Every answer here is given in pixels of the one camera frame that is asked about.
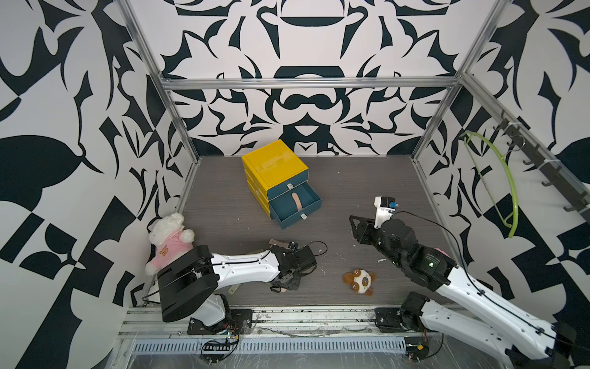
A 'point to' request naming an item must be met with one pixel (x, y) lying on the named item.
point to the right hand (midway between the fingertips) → (352, 215)
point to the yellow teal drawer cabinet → (277, 177)
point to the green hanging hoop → (490, 197)
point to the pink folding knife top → (278, 243)
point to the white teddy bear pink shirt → (171, 239)
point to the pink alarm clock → (442, 251)
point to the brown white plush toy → (360, 280)
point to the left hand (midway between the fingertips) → (291, 277)
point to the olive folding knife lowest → (233, 289)
